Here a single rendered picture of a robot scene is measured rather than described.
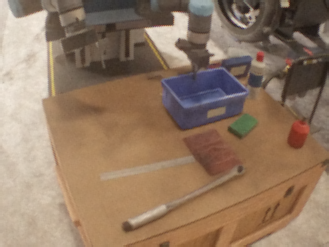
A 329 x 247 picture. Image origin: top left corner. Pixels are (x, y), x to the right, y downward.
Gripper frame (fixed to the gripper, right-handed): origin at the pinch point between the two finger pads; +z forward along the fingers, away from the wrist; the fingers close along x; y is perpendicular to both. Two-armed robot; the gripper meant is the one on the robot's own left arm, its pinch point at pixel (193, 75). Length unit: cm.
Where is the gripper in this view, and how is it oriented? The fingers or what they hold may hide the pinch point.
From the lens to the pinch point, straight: 146.6
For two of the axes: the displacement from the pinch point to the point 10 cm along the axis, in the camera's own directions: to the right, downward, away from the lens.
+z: -0.6, 7.6, 6.5
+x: -4.4, -6.0, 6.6
